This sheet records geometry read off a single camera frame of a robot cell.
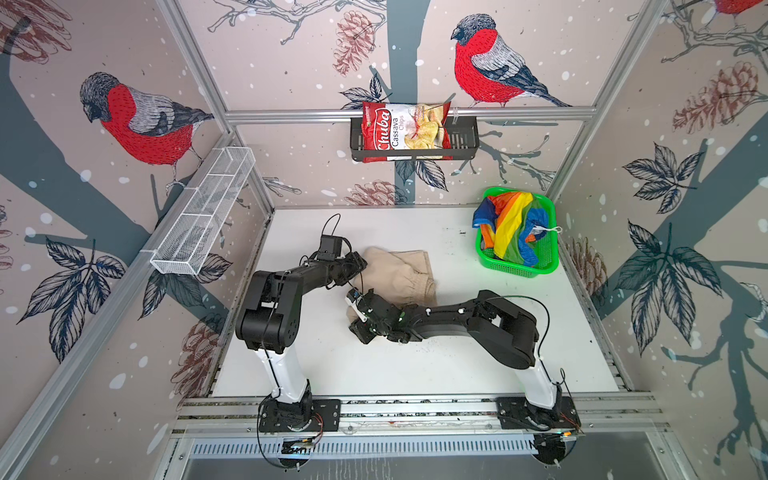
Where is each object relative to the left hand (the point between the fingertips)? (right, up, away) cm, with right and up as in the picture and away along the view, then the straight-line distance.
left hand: (362, 265), depth 98 cm
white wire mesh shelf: (-40, +7, -28) cm, 50 cm away
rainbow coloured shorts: (+50, +13, -3) cm, 51 cm away
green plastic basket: (+65, +6, +5) cm, 65 cm away
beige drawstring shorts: (+14, -4, -4) cm, 15 cm away
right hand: (-2, -20, -9) cm, 22 cm away
